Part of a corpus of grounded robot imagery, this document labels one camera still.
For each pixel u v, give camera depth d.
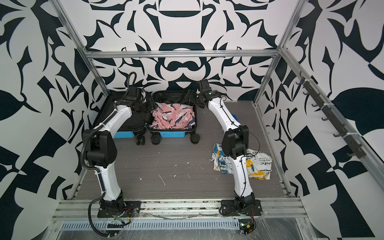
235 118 0.61
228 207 0.74
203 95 0.72
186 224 0.71
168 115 1.07
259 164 0.83
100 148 0.53
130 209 0.73
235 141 0.58
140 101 0.82
